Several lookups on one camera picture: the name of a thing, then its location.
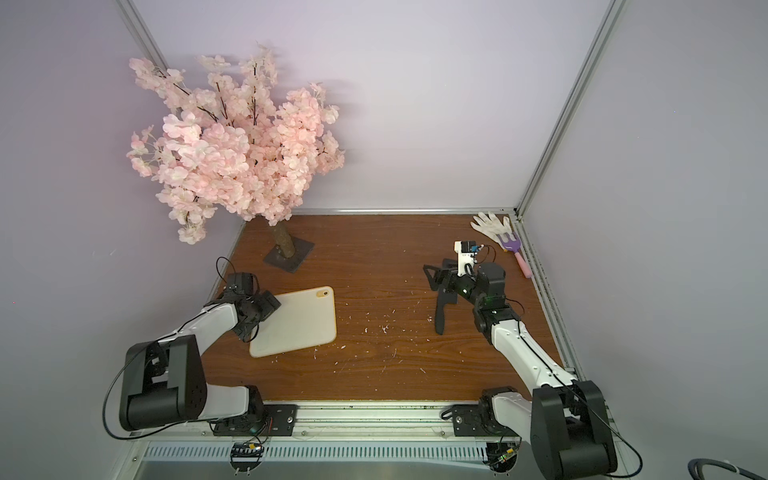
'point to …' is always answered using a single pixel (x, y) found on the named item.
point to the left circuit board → (246, 456)
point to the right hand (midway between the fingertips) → (442, 259)
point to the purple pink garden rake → (514, 246)
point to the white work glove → (494, 229)
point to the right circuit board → (501, 457)
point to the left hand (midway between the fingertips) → (269, 310)
